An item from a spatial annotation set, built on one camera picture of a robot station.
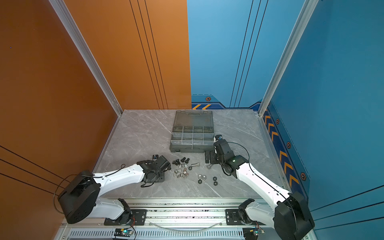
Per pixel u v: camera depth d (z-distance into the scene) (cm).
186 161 92
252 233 70
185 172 87
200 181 85
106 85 103
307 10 70
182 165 90
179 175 87
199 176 87
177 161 92
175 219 75
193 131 102
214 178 86
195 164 91
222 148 62
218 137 74
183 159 94
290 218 38
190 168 90
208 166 89
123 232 71
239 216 65
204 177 86
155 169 67
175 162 92
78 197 43
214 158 74
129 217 68
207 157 74
